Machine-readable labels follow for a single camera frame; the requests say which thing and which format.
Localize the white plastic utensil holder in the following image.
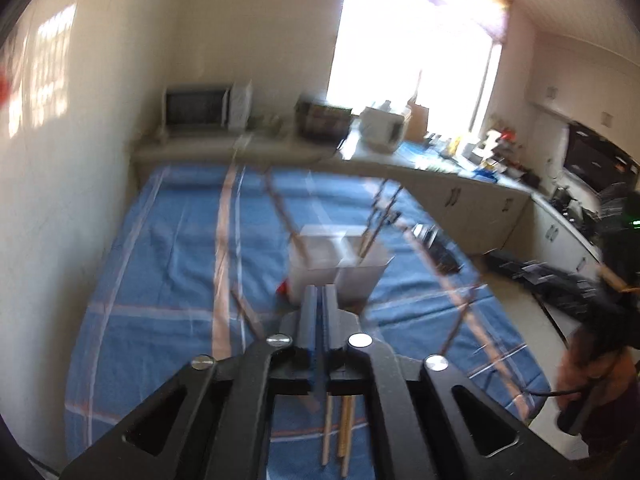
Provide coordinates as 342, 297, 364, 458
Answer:
287, 225, 393, 306

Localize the white wall cabinet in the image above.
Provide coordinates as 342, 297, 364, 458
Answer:
530, 30, 640, 128

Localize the person's right forearm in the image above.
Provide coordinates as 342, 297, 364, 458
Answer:
575, 390, 640, 480

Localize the person's right hand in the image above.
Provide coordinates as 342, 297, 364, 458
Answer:
559, 330, 639, 397

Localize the blue plaid tablecloth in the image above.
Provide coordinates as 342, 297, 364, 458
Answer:
65, 162, 543, 480

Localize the bright window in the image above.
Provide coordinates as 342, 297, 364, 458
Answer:
325, 0, 503, 133

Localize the black rice cooker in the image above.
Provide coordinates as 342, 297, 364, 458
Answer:
295, 100, 353, 142

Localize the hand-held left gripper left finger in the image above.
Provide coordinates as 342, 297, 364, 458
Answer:
59, 284, 321, 480

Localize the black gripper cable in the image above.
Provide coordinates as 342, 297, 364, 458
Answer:
522, 387, 576, 401

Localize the black range hood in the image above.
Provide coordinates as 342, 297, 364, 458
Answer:
562, 122, 640, 196

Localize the wooden cutting board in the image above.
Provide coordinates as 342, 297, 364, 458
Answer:
405, 102, 431, 142

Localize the dark floor object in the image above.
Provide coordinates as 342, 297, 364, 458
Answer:
487, 250, 598, 321

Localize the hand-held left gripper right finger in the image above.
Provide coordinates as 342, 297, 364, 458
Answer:
322, 284, 592, 480

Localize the set of wooden chopsticks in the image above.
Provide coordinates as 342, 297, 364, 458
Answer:
230, 180, 403, 336

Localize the white microwave oven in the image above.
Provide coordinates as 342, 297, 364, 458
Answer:
161, 82, 253, 133

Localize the dish rack with containers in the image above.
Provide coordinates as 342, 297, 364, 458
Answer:
480, 129, 526, 171

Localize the white pressure cooker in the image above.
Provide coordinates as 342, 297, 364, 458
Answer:
359, 102, 407, 153

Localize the bamboo chopstick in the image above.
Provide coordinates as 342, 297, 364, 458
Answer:
341, 396, 357, 477
320, 395, 335, 467
337, 395, 351, 458

